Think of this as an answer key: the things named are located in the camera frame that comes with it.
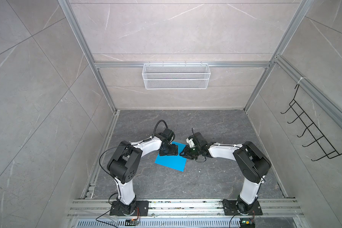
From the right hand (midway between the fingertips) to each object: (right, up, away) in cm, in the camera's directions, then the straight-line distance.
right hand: (180, 154), depth 92 cm
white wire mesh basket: (-3, +54, +8) cm, 55 cm away
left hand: (-4, +2, +2) cm, 5 cm away
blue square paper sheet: (-2, -5, -2) cm, 6 cm away
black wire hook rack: (+63, +10, -31) cm, 71 cm away
